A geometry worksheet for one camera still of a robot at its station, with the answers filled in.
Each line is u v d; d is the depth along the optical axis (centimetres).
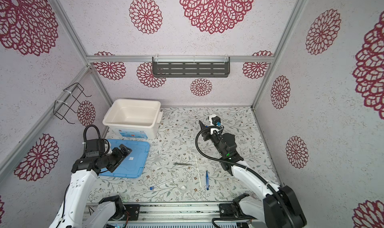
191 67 95
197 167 90
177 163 90
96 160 54
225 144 58
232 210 65
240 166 55
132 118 113
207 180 83
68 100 78
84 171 50
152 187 81
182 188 81
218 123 61
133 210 74
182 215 73
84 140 59
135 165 90
